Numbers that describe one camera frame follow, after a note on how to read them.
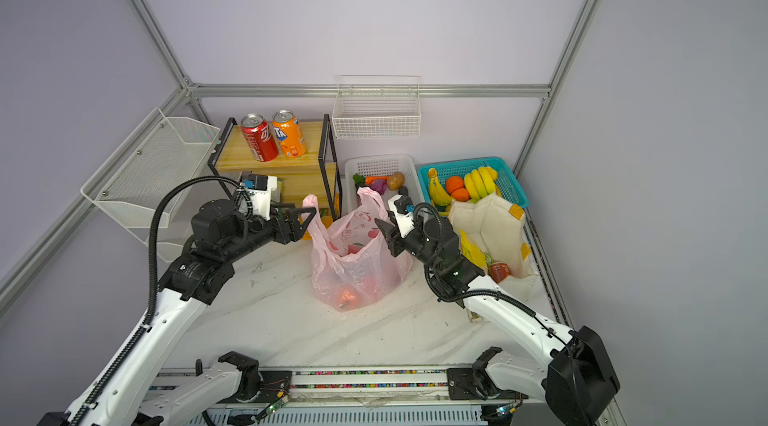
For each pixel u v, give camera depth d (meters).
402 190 1.12
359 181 1.15
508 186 1.11
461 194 1.09
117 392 0.38
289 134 0.72
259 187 0.57
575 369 0.40
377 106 1.07
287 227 0.59
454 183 1.14
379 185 1.10
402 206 0.60
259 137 0.71
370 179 1.15
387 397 0.73
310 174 0.82
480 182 1.07
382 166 1.15
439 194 1.11
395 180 1.14
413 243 0.66
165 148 0.82
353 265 0.76
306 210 0.63
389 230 0.65
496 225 0.89
